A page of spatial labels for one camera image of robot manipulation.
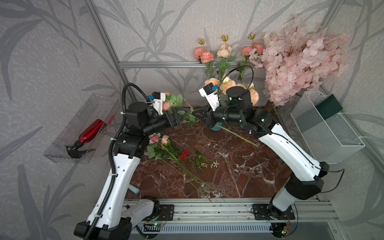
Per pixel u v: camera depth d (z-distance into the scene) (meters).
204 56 0.80
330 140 0.62
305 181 0.42
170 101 0.58
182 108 0.57
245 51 0.83
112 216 0.36
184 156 0.91
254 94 0.69
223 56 0.79
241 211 0.75
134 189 0.79
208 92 0.49
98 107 0.80
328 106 0.72
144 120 0.45
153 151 0.91
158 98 0.55
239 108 0.45
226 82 0.56
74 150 0.59
